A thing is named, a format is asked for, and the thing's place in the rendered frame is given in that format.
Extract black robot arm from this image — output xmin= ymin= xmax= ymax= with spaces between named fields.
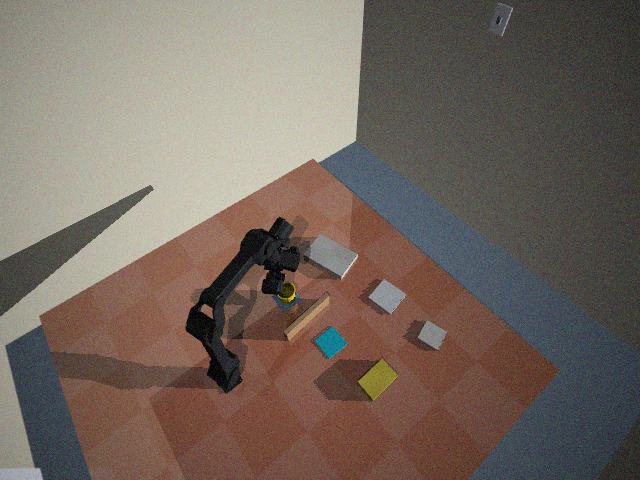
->
xmin=185 ymin=217 xmax=301 ymax=394

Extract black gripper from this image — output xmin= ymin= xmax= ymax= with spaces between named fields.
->
xmin=261 ymin=237 xmax=290 ymax=295

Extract yellow flat box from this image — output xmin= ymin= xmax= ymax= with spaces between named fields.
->
xmin=357 ymin=359 xmax=398 ymax=402

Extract yellow cup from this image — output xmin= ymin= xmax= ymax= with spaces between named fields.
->
xmin=277 ymin=282 xmax=295 ymax=305

